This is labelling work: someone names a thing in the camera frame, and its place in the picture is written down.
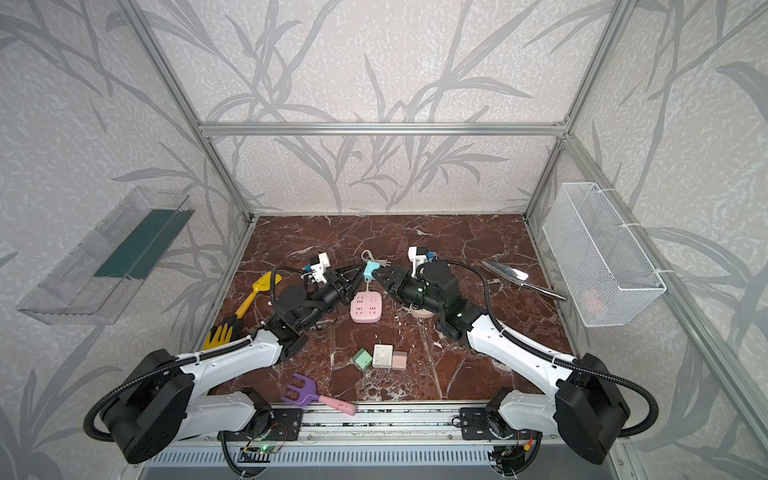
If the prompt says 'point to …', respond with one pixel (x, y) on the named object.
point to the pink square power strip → (366, 307)
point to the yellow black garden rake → (224, 333)
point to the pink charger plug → (399, 360)
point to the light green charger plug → (363, 358)
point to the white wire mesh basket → (607, 277)
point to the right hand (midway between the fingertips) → (374, 267)
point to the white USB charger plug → (382, 356)
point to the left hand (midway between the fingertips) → (371, 261)
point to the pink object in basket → (592, 303)
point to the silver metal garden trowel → (517, 276)
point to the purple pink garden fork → (309, 395)
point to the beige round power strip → (422, 312)
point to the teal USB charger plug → (370, 266)
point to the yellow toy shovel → (262, 284)
